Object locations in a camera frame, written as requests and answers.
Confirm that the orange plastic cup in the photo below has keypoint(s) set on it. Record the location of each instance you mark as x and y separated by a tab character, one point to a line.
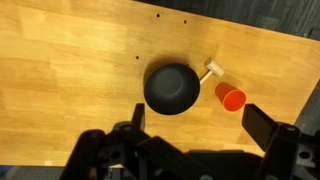
230	97

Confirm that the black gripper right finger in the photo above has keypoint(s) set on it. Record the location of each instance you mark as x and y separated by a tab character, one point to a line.
276	143

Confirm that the small wooden mallet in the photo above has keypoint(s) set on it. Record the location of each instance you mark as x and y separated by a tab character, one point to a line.
213	68

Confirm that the black bowl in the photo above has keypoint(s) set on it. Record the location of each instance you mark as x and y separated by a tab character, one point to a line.
172	89

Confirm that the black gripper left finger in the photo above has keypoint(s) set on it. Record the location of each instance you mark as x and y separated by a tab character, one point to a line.
110	150

